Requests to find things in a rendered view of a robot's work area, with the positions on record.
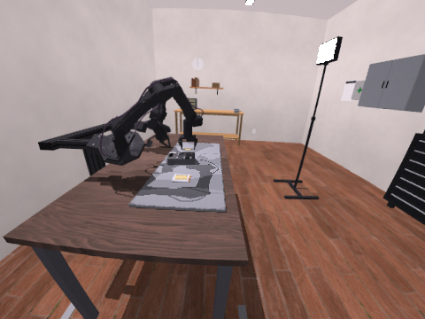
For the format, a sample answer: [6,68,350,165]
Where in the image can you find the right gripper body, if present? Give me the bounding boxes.
[178,128,197,142]

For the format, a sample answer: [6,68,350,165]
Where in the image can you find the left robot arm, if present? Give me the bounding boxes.
[147,103,167,148]

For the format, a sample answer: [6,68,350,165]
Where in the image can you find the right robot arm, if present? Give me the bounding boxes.
[106,80,203,161]

